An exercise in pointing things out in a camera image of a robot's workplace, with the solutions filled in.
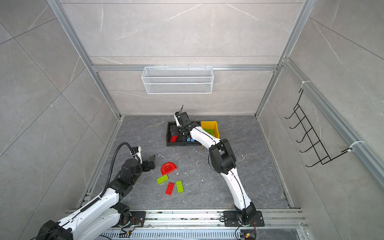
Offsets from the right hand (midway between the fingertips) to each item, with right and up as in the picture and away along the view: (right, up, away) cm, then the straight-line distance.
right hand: (174, 128), depth 101 cm
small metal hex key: (-10, -18, -4) cm, 22 cm away
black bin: (+10, -9, -1) cm, 13 cm away
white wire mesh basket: (+2, +33, 0) cm, 33 cm away
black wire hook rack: (+66, -11, -42) cm, 79 cm away
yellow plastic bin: (+26, 0, +9) cm, 27 cm away
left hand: (-14, -14, -17) cm, 26 cm away
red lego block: (-1, -7, +3) cm, 8 cm away
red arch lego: (-3, -24, -10) cm, 27 cm away
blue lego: (+10, -8, 0) cm, 12 cm away
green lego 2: (+5, -33, -19) cm, 38 cm away
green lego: (-5, -30, -15) cm, 34 cm away
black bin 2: (+5, -8, -3) cm, 10 cm away
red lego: (0, -34, -19) cm, 39 cm away
